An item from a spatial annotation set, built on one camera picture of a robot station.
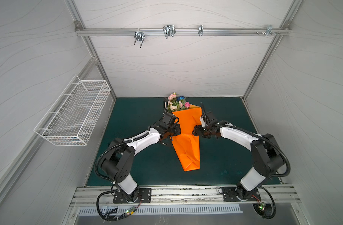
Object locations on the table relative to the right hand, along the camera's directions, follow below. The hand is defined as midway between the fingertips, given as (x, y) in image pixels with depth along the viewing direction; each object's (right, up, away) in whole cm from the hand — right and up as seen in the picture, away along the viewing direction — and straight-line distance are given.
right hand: (198, 129), depth 92 cm
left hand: (-11, +1, -3) cm, 12 cm away
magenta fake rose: (-6, +17, +19) cm, 26 cm away
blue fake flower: (-11, +23, +23) cm, 34 cm away
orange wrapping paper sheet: (-8, -9, -6) cm, 13 cm away
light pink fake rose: (-19, +24, +19) cm, 36 cm away
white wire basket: (-66, +8, -23) cm, 71 cm away
